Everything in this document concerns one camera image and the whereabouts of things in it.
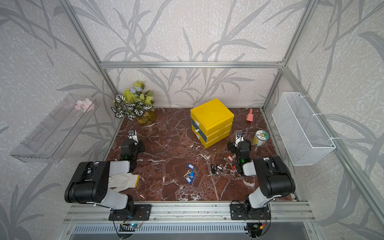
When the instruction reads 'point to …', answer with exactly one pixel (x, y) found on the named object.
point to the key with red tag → (230, 158)
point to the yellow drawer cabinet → (211, 122)
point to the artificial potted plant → (136, 103)
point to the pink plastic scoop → (250, 116)
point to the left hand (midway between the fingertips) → (139, 139)
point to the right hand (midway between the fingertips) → (238, 138)
